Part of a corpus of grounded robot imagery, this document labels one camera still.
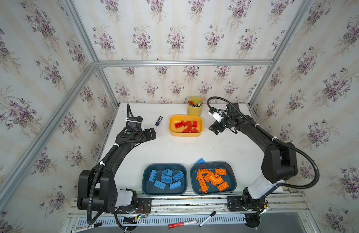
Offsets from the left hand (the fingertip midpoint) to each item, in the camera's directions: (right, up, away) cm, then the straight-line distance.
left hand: (149, 133), depth 86 cm
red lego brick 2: (+25, +5, +21) cm, 33 cm away
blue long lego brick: (+11, -25, -6) cm, 28 cm away
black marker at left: (-22, -42, -19) cm, 51 cm away
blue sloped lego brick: (+11, -22, -5) cm, 25 cm away
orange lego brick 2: (+36, -23, -4) cm, 43 cm away
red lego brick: (+17, +4, +18) cm, 25 cm away
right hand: (+40, +6, +5) cm, 41 cm away
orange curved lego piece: (+39, -26, -6) cm, 47 cm away
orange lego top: (+43, -29, -8) cm, 52 cm away
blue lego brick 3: (+16, -28, -8) cm, 33 cm away
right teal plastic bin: (+47, -25, -6) cm, 54 cm away
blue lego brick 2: (+3, -24, -5) cm, 24 cm away
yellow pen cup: (+30, +18, +18) cm, 39 cm away
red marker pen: (+14, -42, -19) cm, 48 cm away
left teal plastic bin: (+1, -29, -8) cm, 30 cm away
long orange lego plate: (+31, -27, -8) cm, 42 cm away
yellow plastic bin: (+23, +3, +20) cm, 30 cm away
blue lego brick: (+8, -29, -6) cm, 30 cm away
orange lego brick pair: (+44, -23, -2) cm, 49 cm away
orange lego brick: (+33, -22, -3) cm, 39 cm away
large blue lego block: (+18, -24, -4) cm, 30 cm away
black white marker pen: (+35, -38, -16) cm, 54 cm away
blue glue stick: (+3, +7, +21) cm, 23 cm away
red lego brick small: (+29, +5, +18) cm, 35 cm away
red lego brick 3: (+23, 0, +15) cm, 28 cm away
